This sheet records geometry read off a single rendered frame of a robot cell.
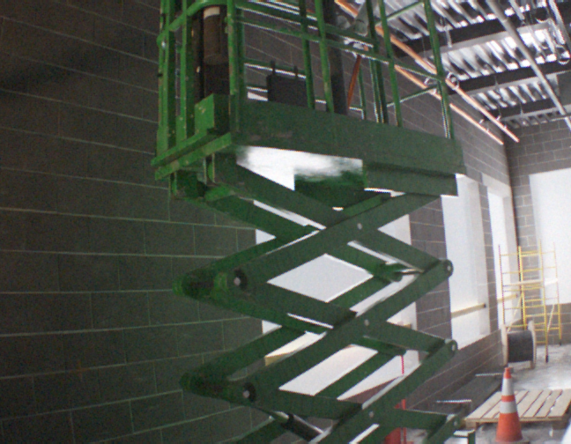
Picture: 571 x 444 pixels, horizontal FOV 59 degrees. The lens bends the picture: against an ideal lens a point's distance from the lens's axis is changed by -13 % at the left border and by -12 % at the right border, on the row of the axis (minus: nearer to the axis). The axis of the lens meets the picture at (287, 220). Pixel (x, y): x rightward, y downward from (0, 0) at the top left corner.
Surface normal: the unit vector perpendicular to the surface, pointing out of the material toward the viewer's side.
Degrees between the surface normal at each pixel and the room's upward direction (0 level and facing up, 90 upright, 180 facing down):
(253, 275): 90
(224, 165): 90
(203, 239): 90
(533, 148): 90
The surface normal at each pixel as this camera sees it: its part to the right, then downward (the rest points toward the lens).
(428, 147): 0.61, -0.14
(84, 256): 0.80, -0.13
